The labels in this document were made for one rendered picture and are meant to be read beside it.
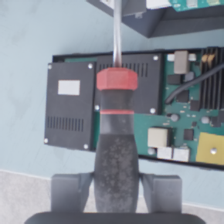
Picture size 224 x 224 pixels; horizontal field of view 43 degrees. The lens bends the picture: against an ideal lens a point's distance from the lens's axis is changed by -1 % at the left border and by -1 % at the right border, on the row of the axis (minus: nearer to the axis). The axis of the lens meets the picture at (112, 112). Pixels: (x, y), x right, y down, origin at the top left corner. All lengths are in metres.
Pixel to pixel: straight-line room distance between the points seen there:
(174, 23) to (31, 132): 0.27
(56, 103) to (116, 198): 0.25
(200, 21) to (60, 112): 0.21
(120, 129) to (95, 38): 0.26
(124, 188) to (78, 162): 0.26
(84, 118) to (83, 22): 0.14
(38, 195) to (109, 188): 1.75
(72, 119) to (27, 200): 1.62
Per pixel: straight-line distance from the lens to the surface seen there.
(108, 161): 0.16
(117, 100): 0.16
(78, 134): 0.38
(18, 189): 2.02
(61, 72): 0.40
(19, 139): 0.49
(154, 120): 0.34
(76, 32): 0.43
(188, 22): 0.36
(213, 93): 0.31
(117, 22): 0.18
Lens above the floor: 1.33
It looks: 61 degrees down
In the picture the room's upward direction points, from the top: 89 degrees counter-clockwise
